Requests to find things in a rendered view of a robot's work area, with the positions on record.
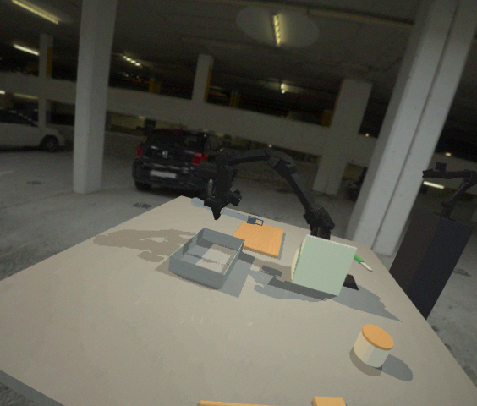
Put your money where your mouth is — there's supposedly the light brown wooden board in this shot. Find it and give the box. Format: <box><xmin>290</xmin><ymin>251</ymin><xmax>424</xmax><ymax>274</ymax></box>
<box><xmin>233</xmin><ymin>221</ymin><xmax>284</xmax><ymax>259</ymax></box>

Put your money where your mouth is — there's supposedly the cream jar with orange lid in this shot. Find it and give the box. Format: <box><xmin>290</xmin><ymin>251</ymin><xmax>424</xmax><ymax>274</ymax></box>
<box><xmin>354</xmin><ymin>325</ymin><xmax>393</xmax><ymax>368</ymax></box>

